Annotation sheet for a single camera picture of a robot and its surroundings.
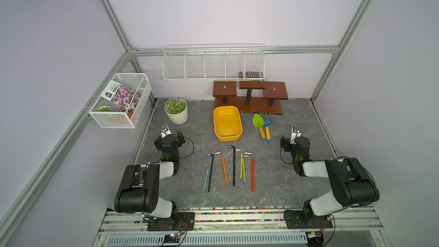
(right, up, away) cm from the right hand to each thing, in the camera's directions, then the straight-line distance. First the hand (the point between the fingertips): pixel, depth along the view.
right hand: (292, 135), depth 95 cm
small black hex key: (-45, -19, -6) cm, 49 cm away
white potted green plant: (-66, +14, +5) cm, 68 cm away
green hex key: (-27, -17, -6) cm, 33 cm away
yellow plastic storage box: (-36, +6, +14) cm, 39 cm away
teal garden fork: (-10, +5, +14) cm, 18 cm away
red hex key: (-23, -19, -7) cm, 30 cm away
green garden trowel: (-16, +7, +14) cm, 22 cm away
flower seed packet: (-83, +20, -20) cm, 88 cm away
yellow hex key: (-29, -15, -3) cm, 33 cm away
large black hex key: (-32, -10, 0) cm, 34 cm away
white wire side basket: (-87, +11, -22) cm, 91 cm away
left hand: (-67, +1, -3) cm, 67 cm away
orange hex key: (-38, -17, -6) cm, 42 cm away
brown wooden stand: (-15, +23, +11) cm, 29 cm away
